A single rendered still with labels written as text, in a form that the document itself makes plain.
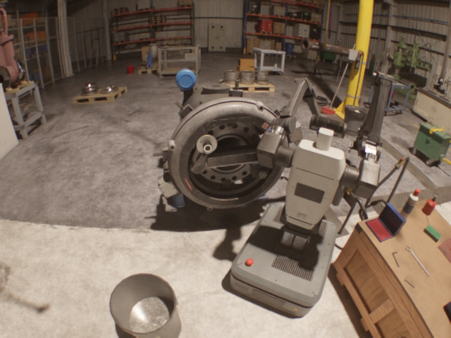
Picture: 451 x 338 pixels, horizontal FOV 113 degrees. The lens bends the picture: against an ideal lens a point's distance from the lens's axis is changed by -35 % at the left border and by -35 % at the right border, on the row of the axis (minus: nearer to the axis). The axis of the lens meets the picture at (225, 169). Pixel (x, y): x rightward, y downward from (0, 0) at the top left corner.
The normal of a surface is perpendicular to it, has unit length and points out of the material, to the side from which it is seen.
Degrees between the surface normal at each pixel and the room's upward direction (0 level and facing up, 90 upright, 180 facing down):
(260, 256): 0
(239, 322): 0
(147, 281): 87
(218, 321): 0
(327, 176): 90
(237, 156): 90
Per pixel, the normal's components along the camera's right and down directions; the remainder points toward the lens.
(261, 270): 0.03, -0.83
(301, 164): -0.49, 0.47
